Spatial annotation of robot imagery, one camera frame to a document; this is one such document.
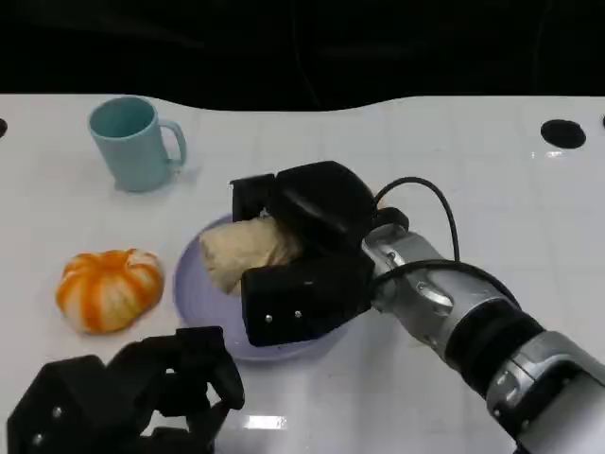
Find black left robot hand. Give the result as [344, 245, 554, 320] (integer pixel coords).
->
[7, 325, 246, 454]

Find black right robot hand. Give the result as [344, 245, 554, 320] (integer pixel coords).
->
[230, 160, 379, 349]

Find orange and white bread roll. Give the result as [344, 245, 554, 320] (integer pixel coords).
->
[55, 248, 165, 336]

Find lilac plate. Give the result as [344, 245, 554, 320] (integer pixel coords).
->
[173, 212, 354, 364]

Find black backdrop cloth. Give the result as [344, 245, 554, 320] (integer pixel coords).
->
[0, 0, 605, 113]

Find pale green mug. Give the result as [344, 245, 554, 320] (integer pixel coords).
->
[88, 96, 188, 193]

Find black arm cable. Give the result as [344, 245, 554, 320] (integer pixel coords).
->
[371, 177, 462, 266]

